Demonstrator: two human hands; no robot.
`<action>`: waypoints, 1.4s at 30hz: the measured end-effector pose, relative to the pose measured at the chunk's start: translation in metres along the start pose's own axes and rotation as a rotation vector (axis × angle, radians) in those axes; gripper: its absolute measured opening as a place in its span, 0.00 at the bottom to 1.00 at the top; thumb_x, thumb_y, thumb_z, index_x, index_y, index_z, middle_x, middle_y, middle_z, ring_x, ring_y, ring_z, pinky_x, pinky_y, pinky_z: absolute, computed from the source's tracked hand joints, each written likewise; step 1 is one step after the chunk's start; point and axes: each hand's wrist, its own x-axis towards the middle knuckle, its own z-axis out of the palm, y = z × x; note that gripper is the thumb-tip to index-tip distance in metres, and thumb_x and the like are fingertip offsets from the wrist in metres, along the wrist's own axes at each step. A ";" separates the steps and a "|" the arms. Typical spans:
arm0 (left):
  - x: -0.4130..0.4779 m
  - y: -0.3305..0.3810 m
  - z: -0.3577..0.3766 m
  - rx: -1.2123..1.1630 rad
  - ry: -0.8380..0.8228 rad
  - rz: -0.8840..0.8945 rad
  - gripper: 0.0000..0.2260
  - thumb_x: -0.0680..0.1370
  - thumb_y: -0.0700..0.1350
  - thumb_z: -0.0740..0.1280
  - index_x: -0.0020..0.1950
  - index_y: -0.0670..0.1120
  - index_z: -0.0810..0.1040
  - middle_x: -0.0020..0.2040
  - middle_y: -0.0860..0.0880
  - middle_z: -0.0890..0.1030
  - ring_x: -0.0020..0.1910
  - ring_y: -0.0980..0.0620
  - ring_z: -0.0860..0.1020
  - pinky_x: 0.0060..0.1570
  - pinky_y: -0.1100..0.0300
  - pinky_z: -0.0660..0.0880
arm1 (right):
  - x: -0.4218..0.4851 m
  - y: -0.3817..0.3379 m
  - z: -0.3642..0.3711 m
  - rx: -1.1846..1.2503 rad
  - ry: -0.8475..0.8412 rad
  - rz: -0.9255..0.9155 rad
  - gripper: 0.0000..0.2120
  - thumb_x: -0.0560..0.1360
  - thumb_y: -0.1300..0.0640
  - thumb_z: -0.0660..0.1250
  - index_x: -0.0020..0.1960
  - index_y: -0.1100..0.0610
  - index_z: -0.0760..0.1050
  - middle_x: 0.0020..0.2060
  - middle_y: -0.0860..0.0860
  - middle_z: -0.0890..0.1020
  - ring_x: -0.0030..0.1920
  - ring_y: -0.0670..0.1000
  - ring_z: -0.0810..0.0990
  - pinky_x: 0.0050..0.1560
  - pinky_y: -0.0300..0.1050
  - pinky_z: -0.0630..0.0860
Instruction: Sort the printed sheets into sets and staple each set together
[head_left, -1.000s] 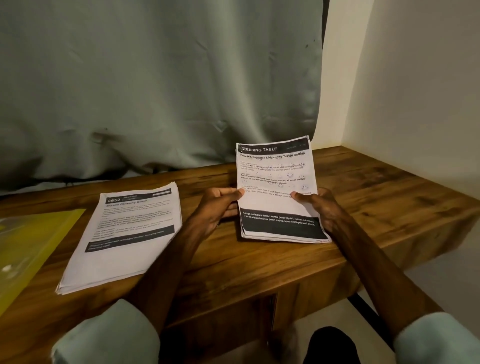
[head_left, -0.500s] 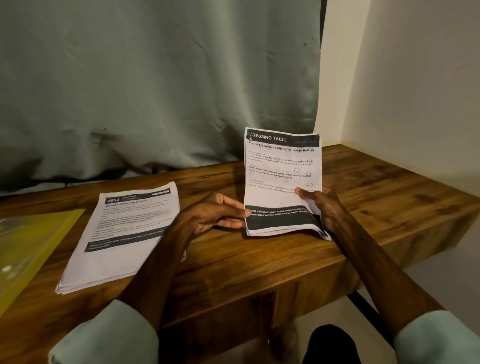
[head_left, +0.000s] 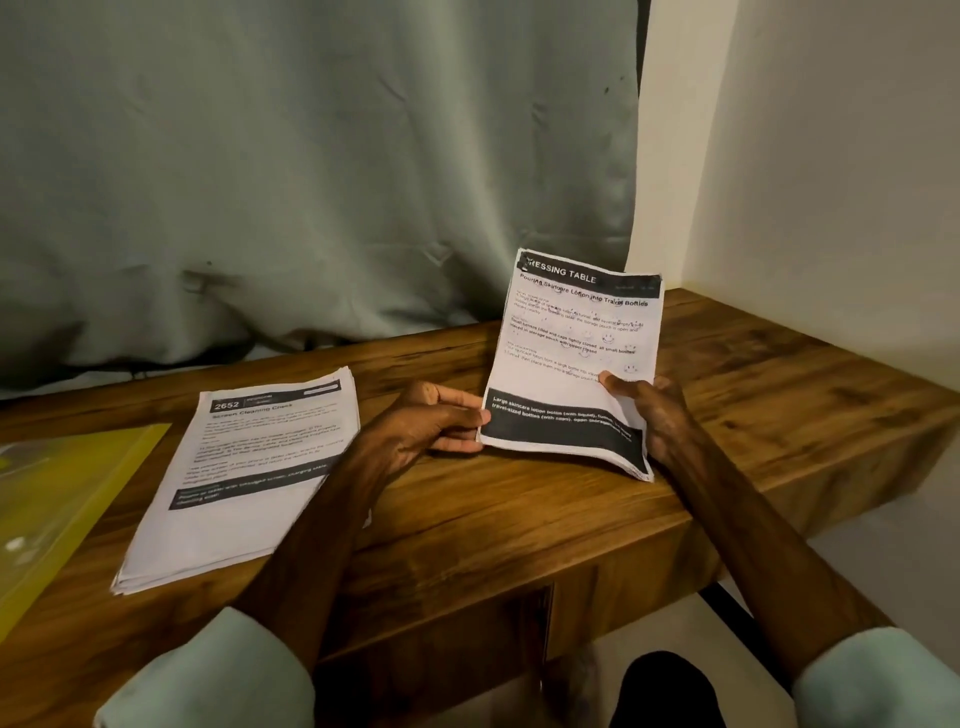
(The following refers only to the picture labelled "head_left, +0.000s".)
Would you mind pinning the person's right hand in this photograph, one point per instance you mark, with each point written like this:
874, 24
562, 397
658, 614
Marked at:
660, 413

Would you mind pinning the person's left hand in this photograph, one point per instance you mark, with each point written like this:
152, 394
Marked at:
405, 432

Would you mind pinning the yellow patterned folder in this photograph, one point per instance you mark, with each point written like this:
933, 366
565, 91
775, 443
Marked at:
60, 510

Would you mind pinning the person's left forearm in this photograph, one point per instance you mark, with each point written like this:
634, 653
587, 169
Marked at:
255, 600

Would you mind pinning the person's right forearm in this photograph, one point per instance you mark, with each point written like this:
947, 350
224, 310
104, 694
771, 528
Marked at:
795, 585

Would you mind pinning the black bar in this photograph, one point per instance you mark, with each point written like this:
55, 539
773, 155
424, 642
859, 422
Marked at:
743, 627

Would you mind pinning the pale green curtain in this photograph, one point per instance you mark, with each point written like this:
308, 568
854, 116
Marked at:
315, 165

